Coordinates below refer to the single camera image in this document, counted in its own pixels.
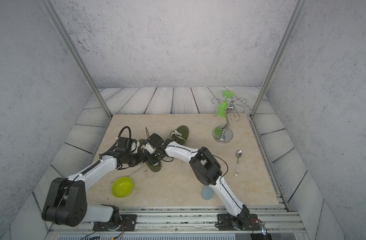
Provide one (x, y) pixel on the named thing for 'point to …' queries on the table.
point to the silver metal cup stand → (224, 134)
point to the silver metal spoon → (238, 153)
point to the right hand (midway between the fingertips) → (149, 161)
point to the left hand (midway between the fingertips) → (150, 158)
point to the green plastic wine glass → (223, 106)
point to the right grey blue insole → (207, 192)
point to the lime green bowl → (122, 186)
